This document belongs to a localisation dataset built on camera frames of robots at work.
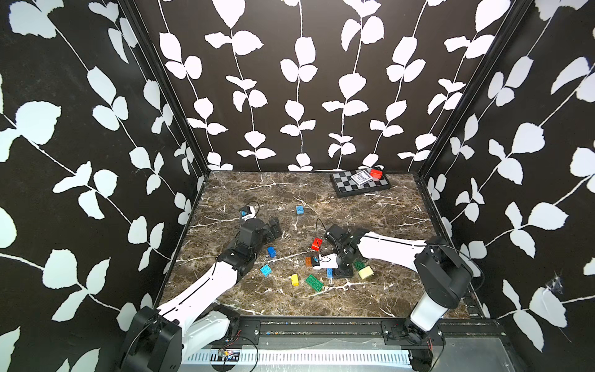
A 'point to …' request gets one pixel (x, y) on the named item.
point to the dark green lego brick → (359, 265)
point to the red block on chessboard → (376, 173)
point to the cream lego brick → (365, 272)
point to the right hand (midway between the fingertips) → (333, 265)
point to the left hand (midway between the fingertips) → (270, 220)
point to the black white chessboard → (345, 185)
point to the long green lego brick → (314, 283)
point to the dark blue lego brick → (271, 251)
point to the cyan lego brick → (266, 270)
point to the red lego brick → (316, 244)
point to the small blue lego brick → (300, 209)
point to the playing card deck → (362, 177)
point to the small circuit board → (225, 354)
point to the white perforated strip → (304, 357)
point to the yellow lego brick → (295, 280)
